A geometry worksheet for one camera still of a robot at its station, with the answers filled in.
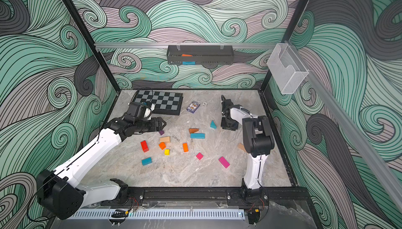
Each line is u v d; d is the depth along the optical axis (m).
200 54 0.95
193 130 0.96
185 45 0.95
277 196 0.74
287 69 0.77
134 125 0.60
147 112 0.66
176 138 0.95
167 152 0.86
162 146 0.89
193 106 1.08
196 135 0.95
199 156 0.87
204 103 1.12
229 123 0.85
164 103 1.08
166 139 0.92
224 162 0.84
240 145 0.91
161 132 0.95
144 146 0.88
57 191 0.37
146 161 0.85
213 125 1.01
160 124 0.71
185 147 0.90
